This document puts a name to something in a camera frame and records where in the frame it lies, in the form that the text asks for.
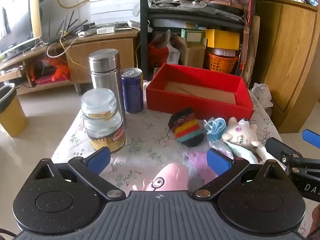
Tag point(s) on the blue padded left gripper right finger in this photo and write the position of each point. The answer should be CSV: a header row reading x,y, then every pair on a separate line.
x,y
227,171

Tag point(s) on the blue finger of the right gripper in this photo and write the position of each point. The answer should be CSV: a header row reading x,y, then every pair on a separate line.
x,y
310,137

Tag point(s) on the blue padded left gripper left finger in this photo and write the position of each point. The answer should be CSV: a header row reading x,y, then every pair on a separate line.
x,y
88,170

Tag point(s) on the white plush mouse toy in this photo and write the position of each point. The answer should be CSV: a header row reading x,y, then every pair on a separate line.
x,y
241,138

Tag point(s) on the blue face mask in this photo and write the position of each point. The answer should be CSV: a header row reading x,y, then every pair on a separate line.
x,y
214,128

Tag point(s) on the striped knitted pouch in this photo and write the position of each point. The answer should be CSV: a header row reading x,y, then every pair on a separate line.
x,y
185,127

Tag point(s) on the glass coffee jar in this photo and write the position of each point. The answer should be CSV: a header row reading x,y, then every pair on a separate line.
x,y
103,121

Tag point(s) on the floral tablecloth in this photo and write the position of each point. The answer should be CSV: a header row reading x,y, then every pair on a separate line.
x,y
150,146

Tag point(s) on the white plastic bag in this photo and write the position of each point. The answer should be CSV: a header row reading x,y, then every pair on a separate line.
x,y
263,95

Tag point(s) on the wooden cupboard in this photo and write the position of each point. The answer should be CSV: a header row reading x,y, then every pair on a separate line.
x,y
287,60

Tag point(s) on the yellow waste bin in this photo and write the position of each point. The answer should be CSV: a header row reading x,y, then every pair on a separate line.
x,y
12,116

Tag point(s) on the red cardboard box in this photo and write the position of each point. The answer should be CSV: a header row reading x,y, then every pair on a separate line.
x,y
210,94

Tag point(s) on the blue drink can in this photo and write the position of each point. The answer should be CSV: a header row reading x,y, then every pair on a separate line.
x,y
132,83

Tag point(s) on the stainless steel thermos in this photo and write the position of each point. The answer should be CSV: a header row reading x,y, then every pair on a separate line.
x,y
105,71

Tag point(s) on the orange plastic basket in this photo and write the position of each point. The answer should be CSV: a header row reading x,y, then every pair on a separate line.
x,y
221,64

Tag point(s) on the brown cardboard box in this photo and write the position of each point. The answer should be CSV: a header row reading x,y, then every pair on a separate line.
x,y
191,54

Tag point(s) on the red and white bag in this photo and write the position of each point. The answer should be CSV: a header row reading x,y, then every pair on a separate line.
x,y
161,51

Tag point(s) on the yellow cardboard box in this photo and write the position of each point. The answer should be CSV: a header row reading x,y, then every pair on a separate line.
x,y
222,39

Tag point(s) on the green small box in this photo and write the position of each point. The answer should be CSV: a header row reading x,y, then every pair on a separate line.
x,y
192,35

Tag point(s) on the wifi router with antennas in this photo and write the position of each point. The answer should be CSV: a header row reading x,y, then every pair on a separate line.
x,y
68,26

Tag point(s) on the black metal shelf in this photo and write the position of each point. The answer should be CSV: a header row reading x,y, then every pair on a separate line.
x,y
147,13

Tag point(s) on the pink lidded pan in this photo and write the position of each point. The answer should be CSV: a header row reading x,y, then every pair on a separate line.
x,y
223,3

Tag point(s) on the flat screen television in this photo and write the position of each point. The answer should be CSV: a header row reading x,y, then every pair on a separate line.
x,y
20,25

